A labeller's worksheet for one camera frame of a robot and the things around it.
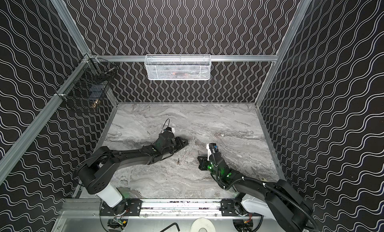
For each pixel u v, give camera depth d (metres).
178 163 0.90
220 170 0.64
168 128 0.84
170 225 0.70
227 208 0.73
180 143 0.78
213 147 0.78
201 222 0.71
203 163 0.75
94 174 0.46
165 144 0.70
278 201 0.42
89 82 0.96
